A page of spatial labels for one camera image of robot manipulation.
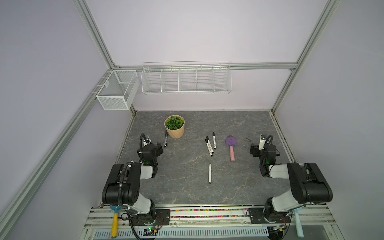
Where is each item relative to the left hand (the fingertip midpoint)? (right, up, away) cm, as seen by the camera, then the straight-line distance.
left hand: (151, 145), depth 94 cm
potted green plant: (+14, +13, +4) cm, 20 cm away
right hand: (+70, +1, 0) cm, 70 cm away
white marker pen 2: (+37, 0, +7) cm, 38 cm away
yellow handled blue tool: (-11, -35, -23) cm, 43 cm away
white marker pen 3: (+37, -3, +5) cm, 37 cm away
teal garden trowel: (+77, -36, -24) cm, 89 cm away
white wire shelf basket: (+24, +44, +3) cm, 51 cm away
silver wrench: (+8, 0, +5) cm, 9 cm away
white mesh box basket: (-25, +37, +8) cm, 45 cm away
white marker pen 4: (+37, -16, -7) cm, 41 cm away
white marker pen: (+41, +2, +8) cm, 42 cm away
